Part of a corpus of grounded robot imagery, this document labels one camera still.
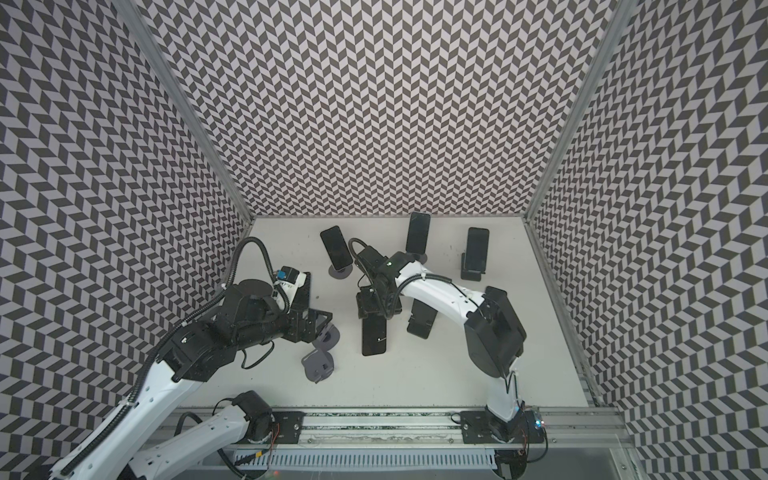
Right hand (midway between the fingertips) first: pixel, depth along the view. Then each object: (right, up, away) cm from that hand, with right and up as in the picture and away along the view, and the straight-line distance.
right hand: (372, 322), depth 81 cm
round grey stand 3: (-14, -10, -3) cm, 18 cm away
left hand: (-12, +5, -14) cm, 19 cm away
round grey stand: (-12, +12, +18) cm, 25 cm away
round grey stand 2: (+12, +17, +31) cm, 37 cm away
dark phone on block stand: (+32, +20, +12) cm, 40 cm away
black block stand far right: (+30, +12, +15) cm, 36 cm away
